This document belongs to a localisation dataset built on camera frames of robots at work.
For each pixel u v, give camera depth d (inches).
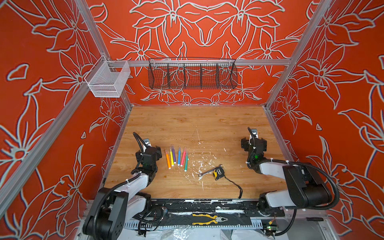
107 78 36.5
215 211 28.7
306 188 17.1
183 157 35.5
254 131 30.6
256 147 26.9
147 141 29.9
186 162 34.7
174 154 36.4
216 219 27.4
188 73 39.6
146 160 27.3
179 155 36.2
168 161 35.0
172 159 35.4
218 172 32.1
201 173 33.4
